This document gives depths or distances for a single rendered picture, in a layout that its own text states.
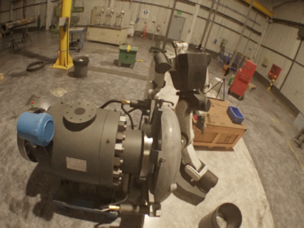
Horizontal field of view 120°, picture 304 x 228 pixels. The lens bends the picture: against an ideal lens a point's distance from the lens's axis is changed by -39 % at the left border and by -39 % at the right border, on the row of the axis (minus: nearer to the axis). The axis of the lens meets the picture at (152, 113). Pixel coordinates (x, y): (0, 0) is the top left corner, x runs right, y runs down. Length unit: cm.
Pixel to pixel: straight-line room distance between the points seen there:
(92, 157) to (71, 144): 14
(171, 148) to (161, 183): 20
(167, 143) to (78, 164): 52
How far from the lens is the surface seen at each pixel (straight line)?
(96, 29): 719
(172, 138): 79
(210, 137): 218
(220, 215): 172
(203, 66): 118
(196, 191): 162
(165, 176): 80
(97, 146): 84
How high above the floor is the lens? 149
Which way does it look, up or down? 36 degrees down
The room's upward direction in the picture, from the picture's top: 15 degrees clockwise
